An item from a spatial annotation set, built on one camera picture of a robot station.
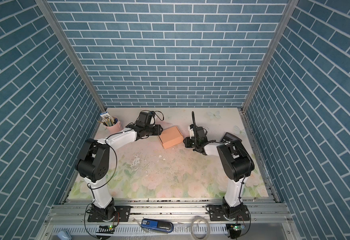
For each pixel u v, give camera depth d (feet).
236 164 1.66
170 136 3.27
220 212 2.42
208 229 2.18
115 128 3.30
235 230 2.34
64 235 2.18
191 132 2.97
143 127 2.46
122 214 2.42
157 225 2.20
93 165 1.63
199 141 2.58
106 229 2.37
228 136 3.34
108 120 2.99
